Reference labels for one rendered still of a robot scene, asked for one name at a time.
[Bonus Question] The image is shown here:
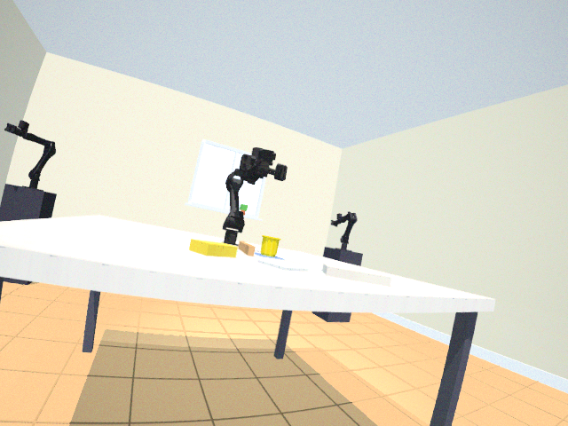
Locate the yellow rectangular block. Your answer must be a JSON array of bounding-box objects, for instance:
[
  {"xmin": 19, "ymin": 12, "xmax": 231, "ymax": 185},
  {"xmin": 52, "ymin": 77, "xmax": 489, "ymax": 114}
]
[{"xmin": 189, "ymin": 239, "xmax": 238, "ymax": 257}]

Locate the yellow cup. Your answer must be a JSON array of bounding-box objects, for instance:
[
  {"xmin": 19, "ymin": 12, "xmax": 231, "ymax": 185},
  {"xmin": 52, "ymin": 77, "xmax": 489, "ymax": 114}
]
[{"xmin": 260, "ymin": 235, "xmax": 280, "ymax": 257}]

